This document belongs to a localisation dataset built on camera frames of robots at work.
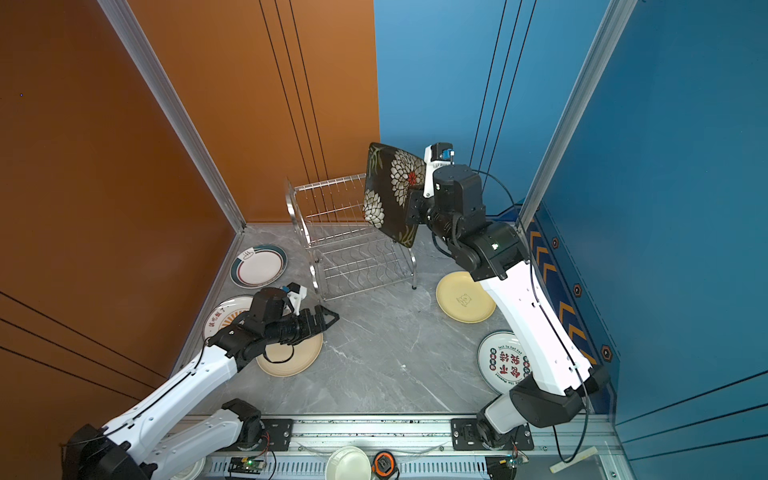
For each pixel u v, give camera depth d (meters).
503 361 0.85
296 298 0.74
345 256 1.05
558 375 0.38
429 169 0.51
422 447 0.72
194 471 0.64
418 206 0.53
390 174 0.64
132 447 0.40
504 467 0.70
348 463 0.70
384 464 0.67
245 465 0.71
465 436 0.72
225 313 0.94
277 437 0.73
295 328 0.68
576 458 0.70
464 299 0.99
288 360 0.68
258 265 1.10
